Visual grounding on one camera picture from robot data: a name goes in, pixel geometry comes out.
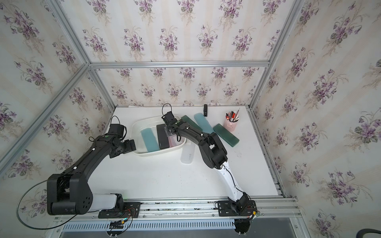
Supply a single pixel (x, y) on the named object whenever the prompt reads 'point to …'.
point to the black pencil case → (163, 139)
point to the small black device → (205, 110)
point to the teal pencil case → (151, 142)
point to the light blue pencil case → (203, 123)
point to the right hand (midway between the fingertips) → (175, 128)
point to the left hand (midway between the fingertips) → (128, 149)
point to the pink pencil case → (172, 141)
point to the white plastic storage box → (141, 123)
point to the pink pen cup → (231, 121)
